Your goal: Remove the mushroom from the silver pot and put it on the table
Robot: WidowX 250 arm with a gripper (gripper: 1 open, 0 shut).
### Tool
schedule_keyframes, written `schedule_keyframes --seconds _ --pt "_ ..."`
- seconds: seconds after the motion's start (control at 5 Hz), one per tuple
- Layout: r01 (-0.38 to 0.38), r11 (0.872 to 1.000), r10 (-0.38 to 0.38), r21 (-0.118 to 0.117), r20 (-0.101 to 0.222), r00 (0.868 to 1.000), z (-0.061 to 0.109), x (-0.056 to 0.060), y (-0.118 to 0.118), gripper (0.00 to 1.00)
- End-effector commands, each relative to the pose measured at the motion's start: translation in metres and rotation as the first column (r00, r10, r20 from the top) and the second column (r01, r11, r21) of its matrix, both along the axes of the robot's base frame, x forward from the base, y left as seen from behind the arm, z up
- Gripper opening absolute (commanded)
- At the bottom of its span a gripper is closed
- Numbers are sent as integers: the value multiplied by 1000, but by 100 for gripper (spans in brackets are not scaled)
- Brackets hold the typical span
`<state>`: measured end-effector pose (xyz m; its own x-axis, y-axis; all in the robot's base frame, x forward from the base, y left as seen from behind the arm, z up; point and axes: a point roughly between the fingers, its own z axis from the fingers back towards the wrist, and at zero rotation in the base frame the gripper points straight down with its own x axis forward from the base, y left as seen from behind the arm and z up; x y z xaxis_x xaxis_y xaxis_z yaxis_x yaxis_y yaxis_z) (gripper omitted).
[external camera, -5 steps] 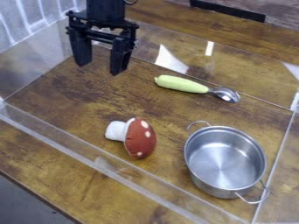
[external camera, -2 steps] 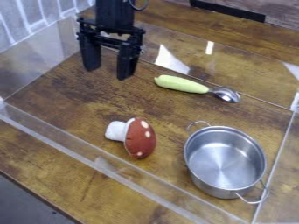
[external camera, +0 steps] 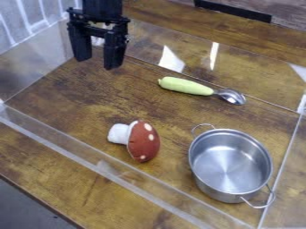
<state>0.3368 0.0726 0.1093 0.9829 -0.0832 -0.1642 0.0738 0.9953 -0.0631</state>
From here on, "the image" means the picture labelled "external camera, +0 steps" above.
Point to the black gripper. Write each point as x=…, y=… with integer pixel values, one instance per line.
x=102, y=22

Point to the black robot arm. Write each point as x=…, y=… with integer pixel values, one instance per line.
x=103, y=3

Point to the red white plush mushroom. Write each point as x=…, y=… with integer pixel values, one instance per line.
x=139, y=137

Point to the black bar in background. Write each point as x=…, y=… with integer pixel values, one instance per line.
x=224, y=8

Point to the clear acrylic enclosure wall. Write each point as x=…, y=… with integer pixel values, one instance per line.
x=59, y=104

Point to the green handled metal spoon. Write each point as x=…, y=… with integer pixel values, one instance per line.
x=194, y=88

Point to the silver pot with handles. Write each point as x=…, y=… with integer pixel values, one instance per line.
x=232, y=166

